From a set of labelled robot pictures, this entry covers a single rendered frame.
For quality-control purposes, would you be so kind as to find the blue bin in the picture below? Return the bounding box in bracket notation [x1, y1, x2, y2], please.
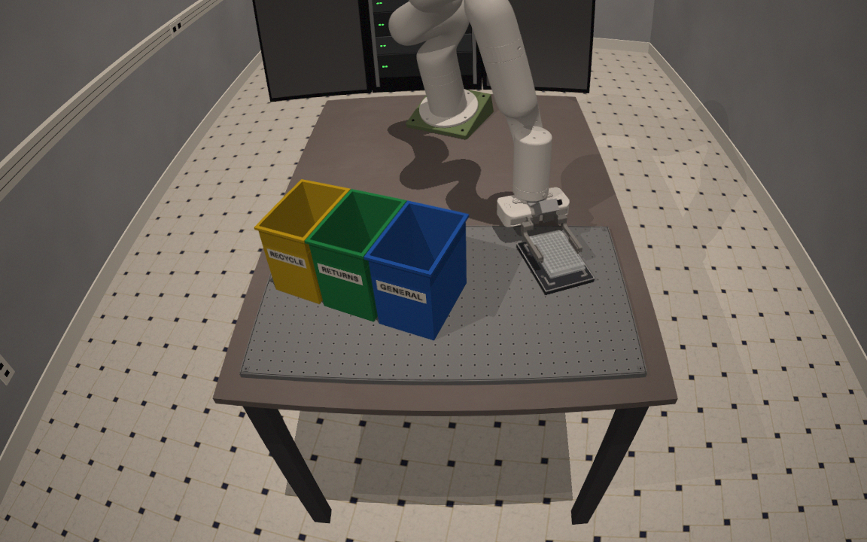
[364, 200, 469, 340]

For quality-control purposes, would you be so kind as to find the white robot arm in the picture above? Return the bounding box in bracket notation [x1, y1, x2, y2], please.
[388, 0, 563, 216]

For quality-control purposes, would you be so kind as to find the yellow recycle bin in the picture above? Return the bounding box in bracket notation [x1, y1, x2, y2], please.
[254, 179, 350, 304]

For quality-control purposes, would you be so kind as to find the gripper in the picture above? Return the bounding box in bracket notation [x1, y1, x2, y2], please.
[497, 187, 583, 263]

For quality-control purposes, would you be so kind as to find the green bin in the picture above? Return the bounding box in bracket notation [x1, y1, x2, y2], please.
[305, 189, 407, 322]

